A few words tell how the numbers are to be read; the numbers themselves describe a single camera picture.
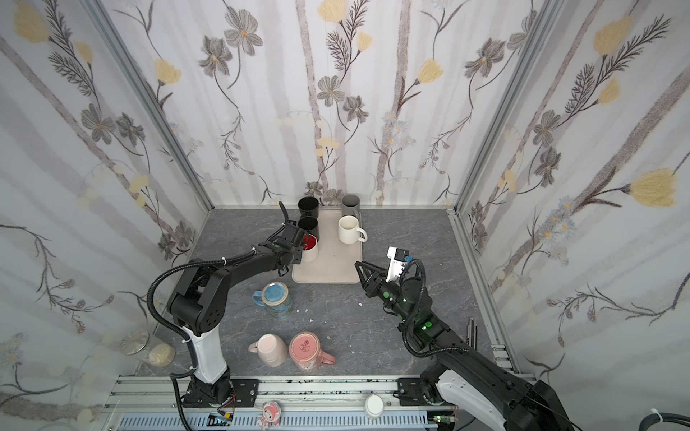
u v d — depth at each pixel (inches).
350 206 42.3
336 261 41.2
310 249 38.4
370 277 26.2
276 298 31.8
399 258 25.8
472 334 33.2
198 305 19.9
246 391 28.9
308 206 42.5
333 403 28.8
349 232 40.8
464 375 22.2
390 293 25.5
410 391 28.9
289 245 30.2
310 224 41.1
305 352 28.2
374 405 25.4
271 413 27.0
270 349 28.8
